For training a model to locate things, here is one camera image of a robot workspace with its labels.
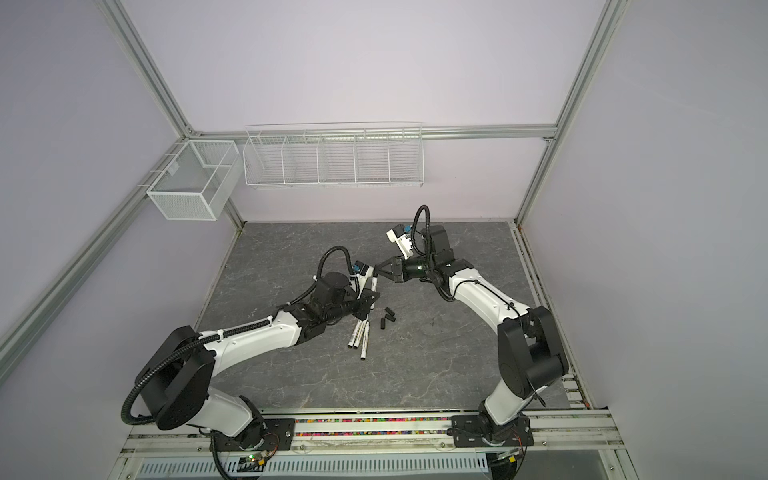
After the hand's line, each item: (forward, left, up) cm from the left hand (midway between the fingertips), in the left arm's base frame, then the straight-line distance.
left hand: (376, 295), depth 84 cm
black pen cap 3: (-3, -1, -14) cm, 14 cm away
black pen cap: (+2, -3, -14) cm, 14 cm away
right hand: (+3, 0, +6) cm, 7 cm away
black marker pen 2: (-8, +7, -13) cm, 16 cm away
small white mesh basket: (+36, +57, +13) cm, 69 cm away
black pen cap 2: (-1, -4, -13) cm, 14 cm away
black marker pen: (-8, +9, -13) cm, 17 cm away
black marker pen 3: (-8, +4, -13) cm, 16 cm away
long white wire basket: (+50, +13, +14) cm, 54 cm away
